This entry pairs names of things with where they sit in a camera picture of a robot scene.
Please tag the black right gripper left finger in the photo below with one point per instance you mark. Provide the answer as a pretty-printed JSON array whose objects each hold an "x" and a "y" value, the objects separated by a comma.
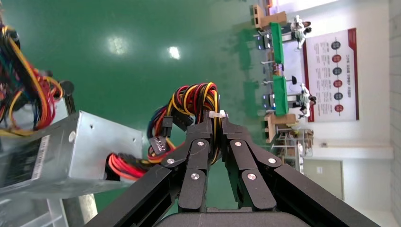
[{"x": 194, "y": 175}]

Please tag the green cloth table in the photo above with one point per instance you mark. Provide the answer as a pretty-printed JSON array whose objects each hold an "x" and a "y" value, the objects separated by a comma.
[
  {"x": 281, "y": 97},
  {"x": 277, "y": 44}
]

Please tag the clear plastic divider tray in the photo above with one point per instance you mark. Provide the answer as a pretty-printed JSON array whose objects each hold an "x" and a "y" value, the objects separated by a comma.
[{"x": 25, "y": 213}]

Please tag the grey door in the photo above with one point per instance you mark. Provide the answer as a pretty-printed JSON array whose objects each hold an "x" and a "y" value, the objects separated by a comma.
[{"x": 322, "y": 180}]

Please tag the tall cardboard box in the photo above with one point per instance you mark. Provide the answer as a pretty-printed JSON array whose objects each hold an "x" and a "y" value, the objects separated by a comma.
[
  {"x": 285, "y": 119},
  {"x": 275, "y": 18}
]

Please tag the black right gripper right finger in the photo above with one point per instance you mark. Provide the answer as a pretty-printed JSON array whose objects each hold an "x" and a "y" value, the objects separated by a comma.
[{"x": 250, "y": 175}]

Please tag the black stool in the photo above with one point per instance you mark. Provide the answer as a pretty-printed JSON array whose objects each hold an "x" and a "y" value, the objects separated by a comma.
[{"x": 294, "y": 79}]

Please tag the white and red wall poster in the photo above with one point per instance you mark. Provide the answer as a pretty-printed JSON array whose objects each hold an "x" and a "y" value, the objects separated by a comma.
[{"x": 325, "y": 75}]

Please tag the metal shelf rack with boxes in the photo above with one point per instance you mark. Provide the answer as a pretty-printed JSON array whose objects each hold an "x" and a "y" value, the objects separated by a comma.
[{"x": 291, "y": 141}]

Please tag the wooden pallet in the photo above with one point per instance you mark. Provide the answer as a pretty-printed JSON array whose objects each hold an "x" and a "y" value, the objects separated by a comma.
[
  {"x": 257, "y": 15},
  {"x": 270, "y": 131}
]

